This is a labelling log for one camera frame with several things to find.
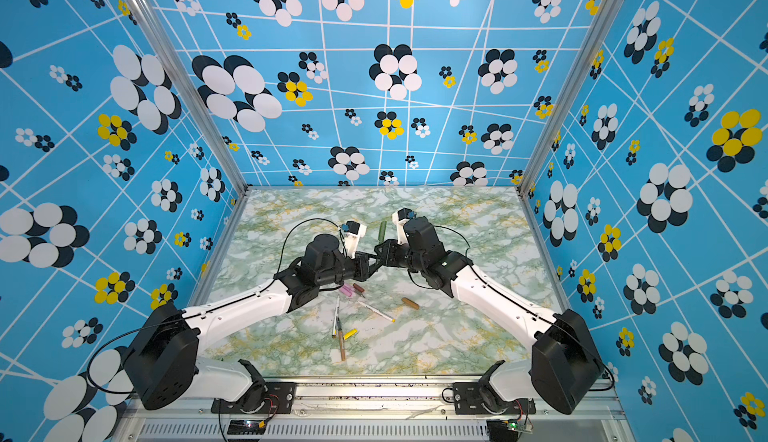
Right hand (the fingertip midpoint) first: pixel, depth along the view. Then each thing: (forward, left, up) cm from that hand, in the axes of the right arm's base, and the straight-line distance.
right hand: (377, 249), depth 79 cm
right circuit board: (-37, -34, -18) cm, 53 cm away
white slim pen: (-16, +13, -20) cm, 29 cm away
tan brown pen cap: (-7, -9, -20) cm, 23 cm away
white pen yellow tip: (-9, +1, -20) cm, 22 cm away
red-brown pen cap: (-2, +7, -19) cm, 20 cm away
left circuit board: (-38, +32, -22) cm, 54 cm away
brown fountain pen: (-17, +11, -19) cm, 28 cm away
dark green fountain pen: (+3, -1, +3) cm, 5 cm away
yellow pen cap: (-16, +8, -20) cm, 27 cm away
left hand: (-3, -3, -1) cm, 4 cm away
